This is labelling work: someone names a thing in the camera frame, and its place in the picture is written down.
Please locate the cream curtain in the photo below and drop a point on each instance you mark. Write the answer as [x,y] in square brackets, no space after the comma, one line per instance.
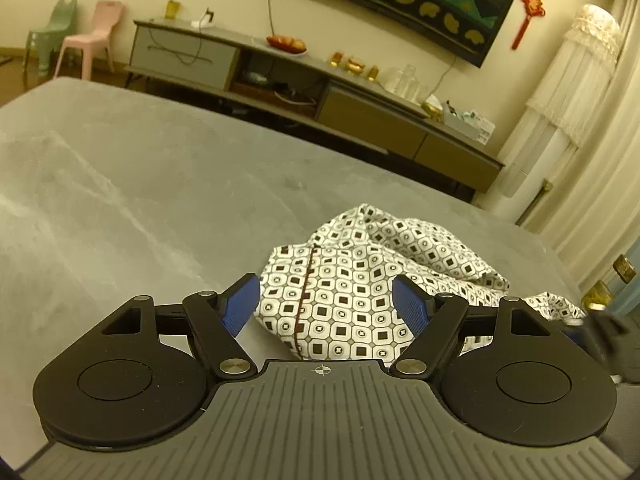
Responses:
[592,214]

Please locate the glass jar with gold lid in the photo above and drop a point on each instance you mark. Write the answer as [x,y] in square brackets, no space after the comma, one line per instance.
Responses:
[598,297]

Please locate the white box of items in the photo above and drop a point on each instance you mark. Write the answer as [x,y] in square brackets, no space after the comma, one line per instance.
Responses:
[469,123]

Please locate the long grey TV cabinet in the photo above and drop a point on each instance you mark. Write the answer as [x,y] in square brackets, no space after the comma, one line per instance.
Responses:
[317,101]

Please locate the white lace-covered floor unit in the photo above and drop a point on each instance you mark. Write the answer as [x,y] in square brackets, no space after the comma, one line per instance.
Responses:
[558,116]

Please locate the pink plastic chair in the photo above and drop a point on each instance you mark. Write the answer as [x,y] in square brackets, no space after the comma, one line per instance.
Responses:
[106,16]

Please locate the yellow cup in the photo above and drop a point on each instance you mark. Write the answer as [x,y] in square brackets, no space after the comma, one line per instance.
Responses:
[172,9]

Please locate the gold tissue box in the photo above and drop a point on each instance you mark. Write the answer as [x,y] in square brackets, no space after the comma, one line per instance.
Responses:
[433,108]

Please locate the clear glass bottles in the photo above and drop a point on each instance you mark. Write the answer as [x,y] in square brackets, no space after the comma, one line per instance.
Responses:
[404,83]

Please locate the black white patterned garment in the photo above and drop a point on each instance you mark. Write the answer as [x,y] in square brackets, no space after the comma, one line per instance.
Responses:
[330,298]

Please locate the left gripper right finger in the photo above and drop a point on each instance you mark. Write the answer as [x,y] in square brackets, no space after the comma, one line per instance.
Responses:
[505,371]

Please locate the grey upholstered seat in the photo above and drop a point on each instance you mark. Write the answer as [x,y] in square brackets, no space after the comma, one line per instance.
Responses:
[613,342]

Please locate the green plastic chair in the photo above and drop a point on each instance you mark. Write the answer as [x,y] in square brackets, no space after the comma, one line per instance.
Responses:
[43,41]

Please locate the red fruit plate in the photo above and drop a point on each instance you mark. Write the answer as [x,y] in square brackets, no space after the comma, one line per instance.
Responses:
[287,44]

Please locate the gold ingot ornaments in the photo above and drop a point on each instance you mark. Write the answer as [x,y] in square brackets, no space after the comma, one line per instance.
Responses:
[354,66]

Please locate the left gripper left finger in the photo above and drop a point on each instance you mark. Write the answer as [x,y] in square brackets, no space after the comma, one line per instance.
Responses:
[146,371]

